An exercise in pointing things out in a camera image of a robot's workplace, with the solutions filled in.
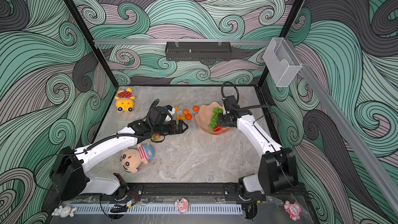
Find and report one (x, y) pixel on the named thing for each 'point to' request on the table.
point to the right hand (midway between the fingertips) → (220, 121)
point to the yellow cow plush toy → (124, 102)
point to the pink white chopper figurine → (181, 205)
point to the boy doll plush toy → (131, 158)
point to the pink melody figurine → (294, 209)
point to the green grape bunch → (214, 120)
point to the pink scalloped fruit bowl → (207, 117)
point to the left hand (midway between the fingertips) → (183, 126)
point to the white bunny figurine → (65, 212)
